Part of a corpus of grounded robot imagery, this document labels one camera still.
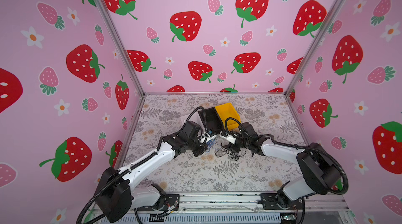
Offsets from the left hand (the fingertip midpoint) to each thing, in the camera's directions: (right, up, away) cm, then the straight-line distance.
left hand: (206, 143), depth 80 cm
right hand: (+11, 0, +9) cm, 14 cm away
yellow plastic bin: (+15, +17, +28) cm, 36 cm away
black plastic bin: (+5, +9, +30) cm, 32 cm away
